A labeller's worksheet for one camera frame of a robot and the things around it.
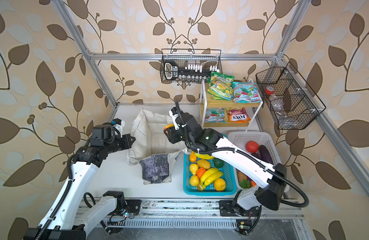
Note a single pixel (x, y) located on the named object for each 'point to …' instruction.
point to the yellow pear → (193, 167)
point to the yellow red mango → (168, 126)
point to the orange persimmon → (200, 172)
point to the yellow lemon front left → (194, 180)
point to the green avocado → (218, 163)
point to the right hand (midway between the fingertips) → (169, 130)
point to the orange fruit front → (220, 184)
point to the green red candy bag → (215, 115)
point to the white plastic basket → (261, 138)
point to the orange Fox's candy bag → (238, 115)
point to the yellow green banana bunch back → (203, 156)
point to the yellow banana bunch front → (210, 176)
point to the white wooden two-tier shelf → (226, 113)
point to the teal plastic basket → (229, 176)
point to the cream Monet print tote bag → (150, 148)
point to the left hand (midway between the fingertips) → (135, 137)
